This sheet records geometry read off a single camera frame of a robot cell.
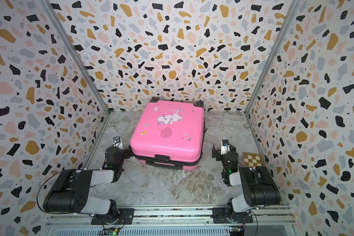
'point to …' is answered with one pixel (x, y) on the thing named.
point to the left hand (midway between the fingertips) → (124, 144)
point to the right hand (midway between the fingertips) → (223, 144)
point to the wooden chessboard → (252, 160)
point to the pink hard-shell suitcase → (168, 133)
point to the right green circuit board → (237, 230)
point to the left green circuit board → (112, 231)
